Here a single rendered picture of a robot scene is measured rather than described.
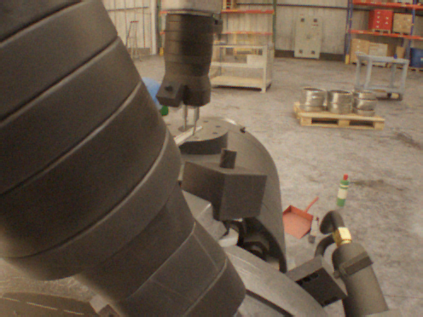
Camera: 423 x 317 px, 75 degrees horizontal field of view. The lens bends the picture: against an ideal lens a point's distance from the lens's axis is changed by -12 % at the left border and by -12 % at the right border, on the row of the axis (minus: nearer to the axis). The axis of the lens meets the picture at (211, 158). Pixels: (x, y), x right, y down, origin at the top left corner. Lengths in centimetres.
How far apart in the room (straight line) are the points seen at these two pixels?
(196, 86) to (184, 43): 7
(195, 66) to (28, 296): 38
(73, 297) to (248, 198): 28
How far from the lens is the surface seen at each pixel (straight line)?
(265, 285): 38
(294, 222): 216
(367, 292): 58
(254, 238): 70
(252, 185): 15
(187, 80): 48
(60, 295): 40
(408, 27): 1592
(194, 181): 15
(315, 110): 452
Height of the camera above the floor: 119
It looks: 23 degrees down
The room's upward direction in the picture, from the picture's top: straight up
